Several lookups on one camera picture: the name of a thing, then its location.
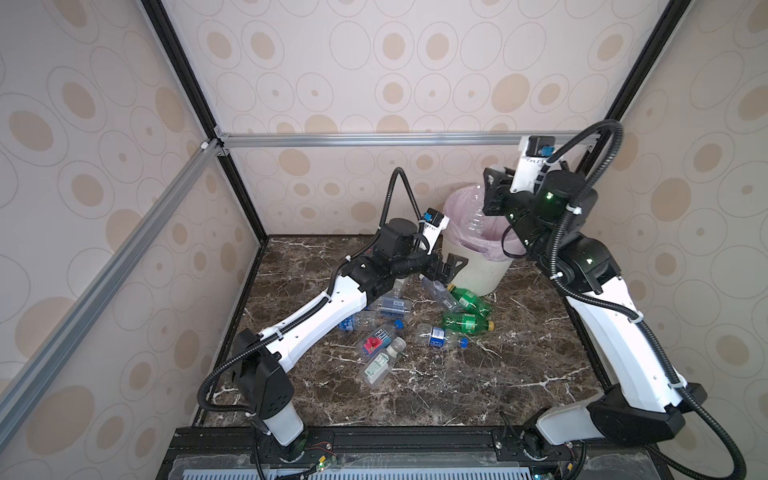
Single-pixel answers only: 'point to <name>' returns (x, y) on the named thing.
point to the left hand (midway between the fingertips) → (462, 251)
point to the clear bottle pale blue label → (392, 308)
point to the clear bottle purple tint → (440, 295)
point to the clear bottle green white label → (398, 287)
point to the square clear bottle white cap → (377, 366)
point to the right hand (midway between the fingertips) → (495, 170)
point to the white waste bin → (485, 275)
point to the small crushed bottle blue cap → (438, 337)
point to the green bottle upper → (470, 301)
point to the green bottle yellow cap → (466, 324)
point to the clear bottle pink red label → (375, 342)
